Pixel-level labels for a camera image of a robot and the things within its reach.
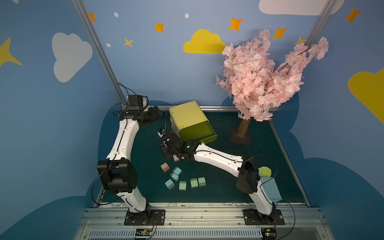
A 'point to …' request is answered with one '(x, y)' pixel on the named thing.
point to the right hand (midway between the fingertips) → (166, 143)
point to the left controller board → (143, 232)
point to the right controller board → (269, 234)
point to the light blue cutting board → (271, 189)
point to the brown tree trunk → (243, 127)
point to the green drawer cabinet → (189, 122)
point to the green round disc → (264, 171)
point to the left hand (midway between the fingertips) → (156, 113)
